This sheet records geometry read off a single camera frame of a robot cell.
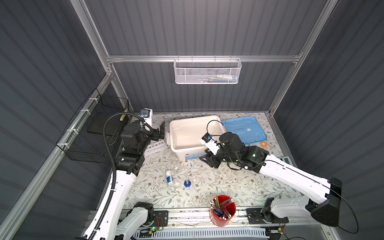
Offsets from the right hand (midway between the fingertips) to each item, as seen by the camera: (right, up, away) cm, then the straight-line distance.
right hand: (204, 155), depth 70 cm
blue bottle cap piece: (-9, -19, +15) cm, 26 cm away
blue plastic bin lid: (+35, +13, +42) cm, 56 cm away
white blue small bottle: (-19, -16, +15) cm, 29 cm away
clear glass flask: (-16, -12, +21) cm, 29 cm away
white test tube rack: (-31, 0, +27) cm, 41 cm away
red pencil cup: (+8, -25, -2) cm, 26 cm away
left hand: (-24, +17, -1) cm, 29 cm away
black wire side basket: (-58, +7, +2) cm, 59 cm away
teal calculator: (+52, -7, +21) cm, 56 cm away
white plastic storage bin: (-10, +10, +25) cm, 29 cm away
